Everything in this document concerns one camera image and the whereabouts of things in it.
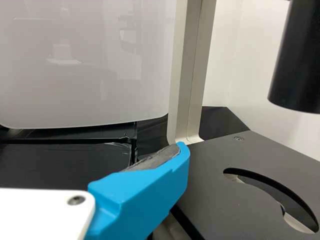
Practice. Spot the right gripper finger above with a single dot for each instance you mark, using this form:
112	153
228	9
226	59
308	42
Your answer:
140	195

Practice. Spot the black platform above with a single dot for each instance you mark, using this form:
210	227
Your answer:
147	135

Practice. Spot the cream microscope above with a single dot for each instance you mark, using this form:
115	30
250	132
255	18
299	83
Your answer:
240	200

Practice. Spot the white box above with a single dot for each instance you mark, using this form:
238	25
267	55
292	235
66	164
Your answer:
82	62

